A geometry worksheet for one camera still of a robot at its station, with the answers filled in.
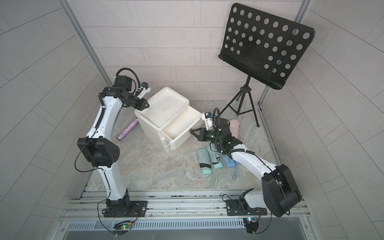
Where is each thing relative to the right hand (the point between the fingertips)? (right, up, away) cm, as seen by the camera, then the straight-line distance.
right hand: (191, 133), depth 77 cm
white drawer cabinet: (-12, +8, +2) cm, 14 cm away
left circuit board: (-31, -41, -11) cm, 52 cm away
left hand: (-26, +17, +10) cm, 33 cm away
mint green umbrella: (+13, -14, +10) cm, 22 cm away
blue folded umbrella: (+22, -18, +8) cm, 29 cm away
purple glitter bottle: (-44, 0, +22) cm, 49 cm away
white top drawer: (-5, +3, +6) cm, 8 cm away
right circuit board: (+28, -41, -8) cm, 51 cm away
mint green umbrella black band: (+7, -17, +8) cm, 20 cm away
